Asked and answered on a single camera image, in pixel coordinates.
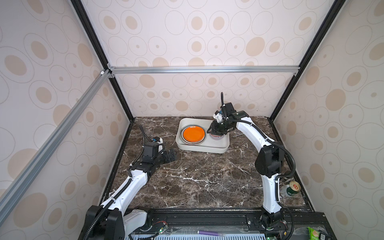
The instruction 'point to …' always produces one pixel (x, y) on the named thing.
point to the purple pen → (203, 232)
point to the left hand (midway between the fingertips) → (174, 150)
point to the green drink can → (294, 189)
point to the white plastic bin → (209, 145)
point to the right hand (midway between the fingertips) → (209, 131)
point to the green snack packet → (314, 234)
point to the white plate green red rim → (190, 143)
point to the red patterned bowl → (217, 137)
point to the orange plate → (194, 133)
